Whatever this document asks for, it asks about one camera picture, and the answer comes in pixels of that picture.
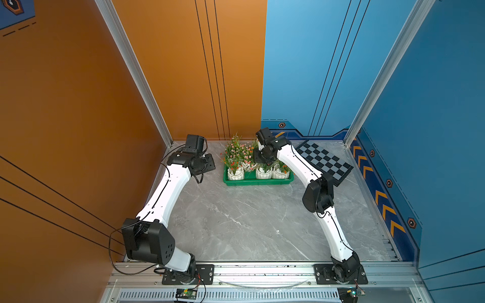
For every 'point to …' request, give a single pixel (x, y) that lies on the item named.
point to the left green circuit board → (188, 293)
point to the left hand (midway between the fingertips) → (211, 161)
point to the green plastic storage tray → (250, 178)
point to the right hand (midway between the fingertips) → (256, 158)
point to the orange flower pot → (281, 171)
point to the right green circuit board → (348, 295)
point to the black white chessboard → (324, 161)
